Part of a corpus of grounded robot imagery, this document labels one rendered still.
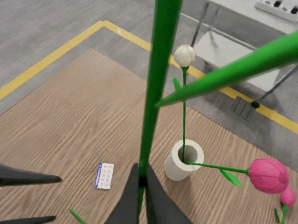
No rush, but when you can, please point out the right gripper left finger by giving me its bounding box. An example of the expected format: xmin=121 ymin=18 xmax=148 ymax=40
xmin=104 ymin=163 xmax=140 ymax=224

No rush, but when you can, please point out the white cylindrical vase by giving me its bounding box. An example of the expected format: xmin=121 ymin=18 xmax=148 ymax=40
xmin=164 ymin=139 xmax=204 ymax=181

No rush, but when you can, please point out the white flower with green stem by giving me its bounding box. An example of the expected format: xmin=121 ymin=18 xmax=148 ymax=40
xmin=173 ymin=44 xmax=196 ymax=109

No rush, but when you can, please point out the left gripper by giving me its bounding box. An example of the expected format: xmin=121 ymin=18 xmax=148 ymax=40
xmin=0 ymin=164 xmax=61 ymax=224

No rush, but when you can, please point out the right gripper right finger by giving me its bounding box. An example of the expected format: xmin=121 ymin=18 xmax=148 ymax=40
xmin=145 ymin=163 xmax=193 ymax=224

